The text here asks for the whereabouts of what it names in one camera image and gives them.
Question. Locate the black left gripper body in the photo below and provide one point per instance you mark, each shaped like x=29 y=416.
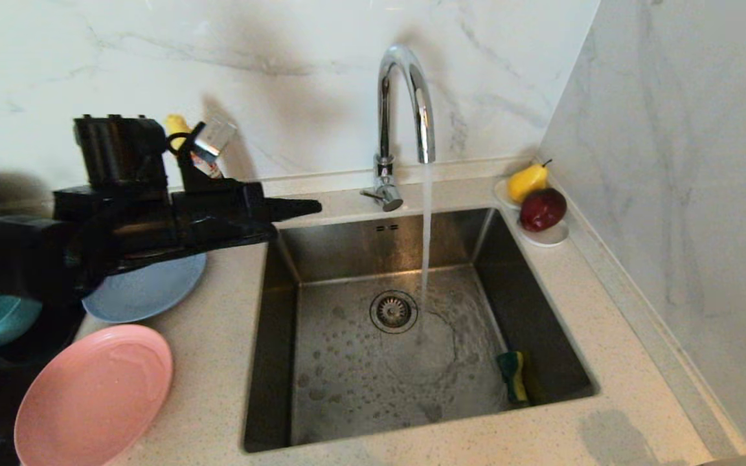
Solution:
x=153 y=207

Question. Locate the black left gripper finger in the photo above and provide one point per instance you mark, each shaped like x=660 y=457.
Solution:
x=243 y=234
x=292 y=207

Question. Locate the grey-blue plate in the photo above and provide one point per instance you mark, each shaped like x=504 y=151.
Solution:
x=146 y=291

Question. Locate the orange detergent bottle yellow cap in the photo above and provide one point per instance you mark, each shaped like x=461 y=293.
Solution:
x=177 y=124

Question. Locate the pink plate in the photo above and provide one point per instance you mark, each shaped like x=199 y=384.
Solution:
x=94 y=395

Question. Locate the yellow green sponge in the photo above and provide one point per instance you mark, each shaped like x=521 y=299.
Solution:
x=514 y=378

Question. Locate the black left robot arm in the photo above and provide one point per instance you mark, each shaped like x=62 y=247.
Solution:
x=23 y=259

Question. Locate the stainless steel sink basin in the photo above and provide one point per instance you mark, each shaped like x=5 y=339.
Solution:
x=347 y=401

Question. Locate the chrome gooseneck faucet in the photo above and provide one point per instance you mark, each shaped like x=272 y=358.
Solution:
x=384 y=129

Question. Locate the round metal drain strainer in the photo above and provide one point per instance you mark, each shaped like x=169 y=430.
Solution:
x=394 y=312

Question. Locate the black induction cooktop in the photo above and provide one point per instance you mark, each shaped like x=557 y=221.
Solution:
x=23 y=388

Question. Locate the yellow pear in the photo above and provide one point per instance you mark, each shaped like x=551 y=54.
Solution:
x=525 y=183

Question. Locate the dark red apple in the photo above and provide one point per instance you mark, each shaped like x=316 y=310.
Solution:
x=541 y=210

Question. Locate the small white dish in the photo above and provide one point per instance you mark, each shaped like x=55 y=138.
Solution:
x=551 y=238

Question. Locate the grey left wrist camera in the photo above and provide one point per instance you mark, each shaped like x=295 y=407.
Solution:
x=212 y=139

